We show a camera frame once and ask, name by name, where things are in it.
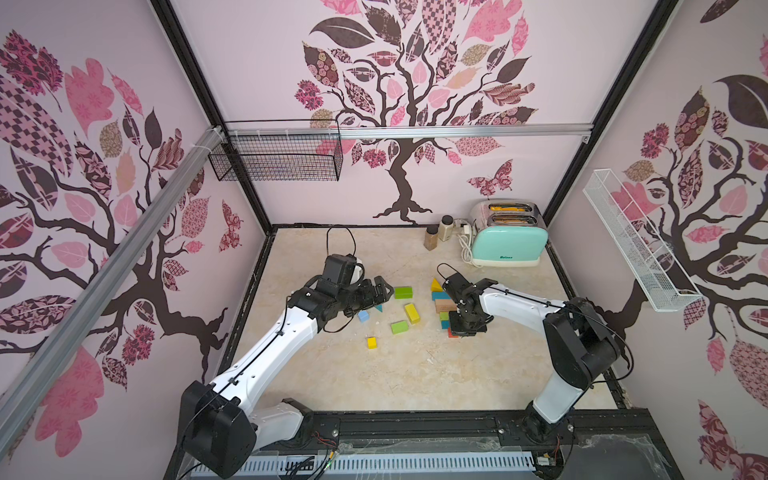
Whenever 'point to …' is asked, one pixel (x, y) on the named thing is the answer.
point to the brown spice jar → (431, 237)
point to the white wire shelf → (662, 278)
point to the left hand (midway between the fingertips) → (379, 301)
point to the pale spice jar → (446, 226)
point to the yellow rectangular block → (413, 313)
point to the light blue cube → (363, 315)
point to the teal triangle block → (379, 307)
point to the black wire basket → (278, 159)
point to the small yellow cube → (372, 343)
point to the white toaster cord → (465, 242)
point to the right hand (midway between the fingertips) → (462, 335)
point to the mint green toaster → (508, 233)
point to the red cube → (450, 333)
